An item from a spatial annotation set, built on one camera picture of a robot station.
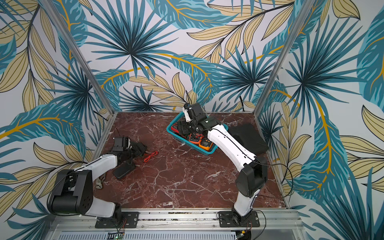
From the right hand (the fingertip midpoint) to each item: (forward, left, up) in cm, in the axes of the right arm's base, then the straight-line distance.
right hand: (183, 125), depth 81 cm
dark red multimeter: (+8, +6, -12) cm, 16 cm away
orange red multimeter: (+1, -7, -13) cm, 15 cm away
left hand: (-4, +27, -19) cm, 33 cm away
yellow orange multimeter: (-2, -13, -15) cm, 20 cm away
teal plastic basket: (0, 0, -14) cm, 14 cm away
